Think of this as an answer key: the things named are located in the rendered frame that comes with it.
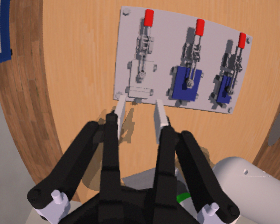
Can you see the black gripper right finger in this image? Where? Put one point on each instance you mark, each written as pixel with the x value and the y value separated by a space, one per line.
pixel 211 203

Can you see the grey toggle clamp with red handle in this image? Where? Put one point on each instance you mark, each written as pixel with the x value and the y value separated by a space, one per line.
pixel 230 62

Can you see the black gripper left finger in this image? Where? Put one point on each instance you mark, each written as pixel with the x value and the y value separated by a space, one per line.
pixel 51 197

